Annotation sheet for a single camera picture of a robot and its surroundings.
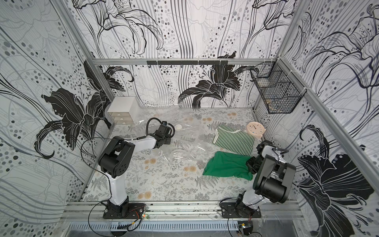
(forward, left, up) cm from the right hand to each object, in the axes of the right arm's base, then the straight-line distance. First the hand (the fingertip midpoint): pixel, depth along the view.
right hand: (253, 168), depth 88 cm
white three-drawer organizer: (+38, +86, +13) cm, 95 cm away
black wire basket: (+39, -17, +31) cm, 52 cm away
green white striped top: (+19, +9, +2) cm, 21 cm away
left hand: (+21, +56, +1) cm, 60 cm away
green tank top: (+2, +15, +3) cm, 16 cm away
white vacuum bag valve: (+27, +47, +6) cm, 55 cm away
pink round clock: (+27, -8, +4) cm, 28 cm away
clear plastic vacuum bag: (+29, +36, +3) cm, 46 cm away
